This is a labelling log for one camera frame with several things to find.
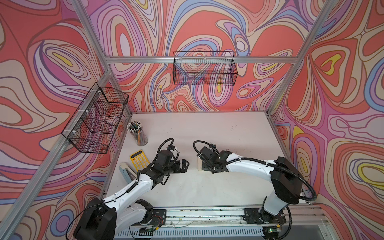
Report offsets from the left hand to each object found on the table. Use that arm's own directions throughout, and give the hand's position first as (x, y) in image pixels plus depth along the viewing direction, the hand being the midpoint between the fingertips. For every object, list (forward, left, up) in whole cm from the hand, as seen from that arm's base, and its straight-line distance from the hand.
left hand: (185, 164), depth 83 cm
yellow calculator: (+6, +29, -7) cm, 31 cm away
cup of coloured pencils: (+18, +29, +7) cm, 35 cm away
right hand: (-1, -13, -4) cm, 14 cm away
